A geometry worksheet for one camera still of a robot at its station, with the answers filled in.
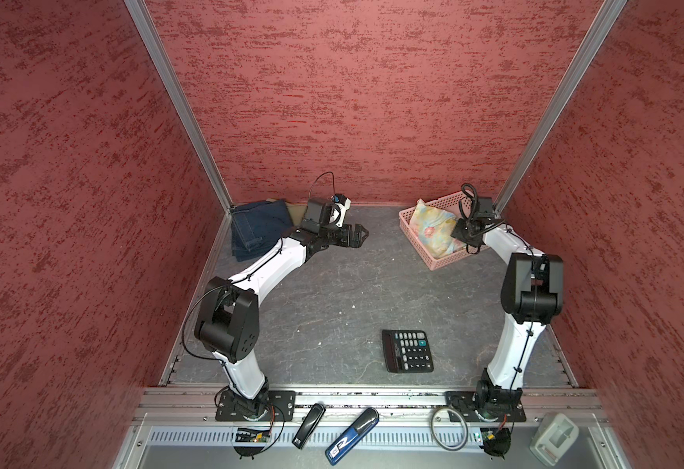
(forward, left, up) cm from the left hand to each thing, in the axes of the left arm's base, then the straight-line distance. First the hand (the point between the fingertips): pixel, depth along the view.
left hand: (354, 235), depth 87 cm
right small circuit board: (-50, -36, -20) cm, 65 cm away
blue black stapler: (-50, 0, -14) cm, 52 cm away
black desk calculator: (-29, -15, -17) cm, 37 cm away
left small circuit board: (-49, +27, -21) cm, 60 cm away
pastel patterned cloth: (+17, -31, -15) cm, 38 cm away
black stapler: (-47, +11, -16) cm, 51 cm away
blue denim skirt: (+12, +36, -10) cm, 39 cm away
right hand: (+10, -38, -11) cm, 41 cm away
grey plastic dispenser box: (-49, -49, -16) cm, 71 cm away
